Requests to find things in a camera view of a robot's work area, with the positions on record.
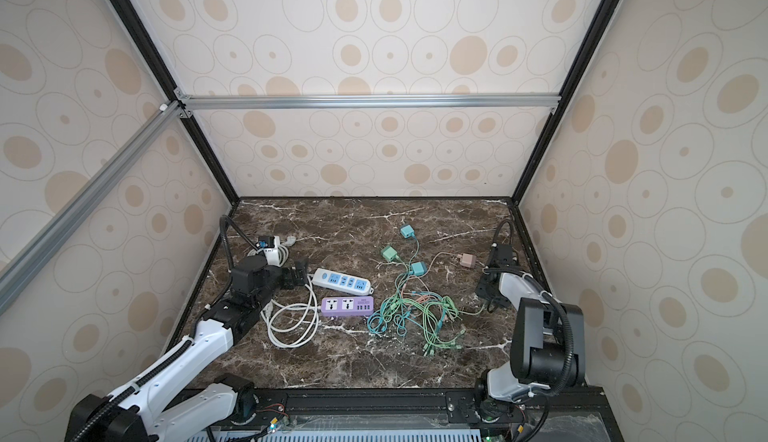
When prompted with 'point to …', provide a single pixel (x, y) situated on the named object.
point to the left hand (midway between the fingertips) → (300, 255)
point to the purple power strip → (347, 306)
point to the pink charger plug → (467, 259)
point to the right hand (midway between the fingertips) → (494, 291)
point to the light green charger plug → (390, 254)
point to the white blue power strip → (342, 281)
